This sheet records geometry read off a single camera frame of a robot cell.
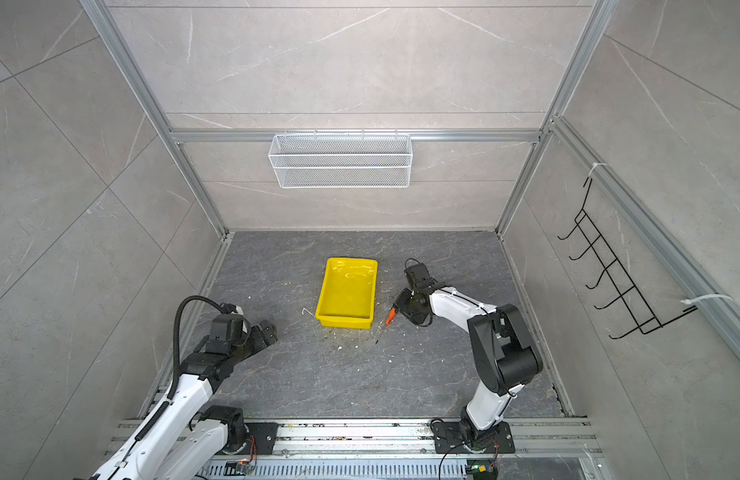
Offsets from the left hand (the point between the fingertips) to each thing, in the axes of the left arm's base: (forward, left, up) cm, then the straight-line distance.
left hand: (261, 327), depth 84 cm
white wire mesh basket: (+50, -23, +21) cm, 59 cm away
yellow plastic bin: (+14, -24, -6) cm, 29 cm away
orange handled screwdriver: (+5, -38, -8) cm, 39 cm away
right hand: (+9, -40, -5) cm, 42 cm away
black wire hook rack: (-11, -88, +24) cm, 92 cm away
